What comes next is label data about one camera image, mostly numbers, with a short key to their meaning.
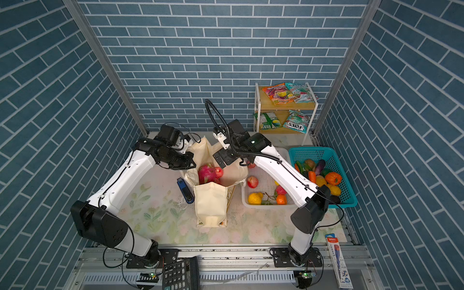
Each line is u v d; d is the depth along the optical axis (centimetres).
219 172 94
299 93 90
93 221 40
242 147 51
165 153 60
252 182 91
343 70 91
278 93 89
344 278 68
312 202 43
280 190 89
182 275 68
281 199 85
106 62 87
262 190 94
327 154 101
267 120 102
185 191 91
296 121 102
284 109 110
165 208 89
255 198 85
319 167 99
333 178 89
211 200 71
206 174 85
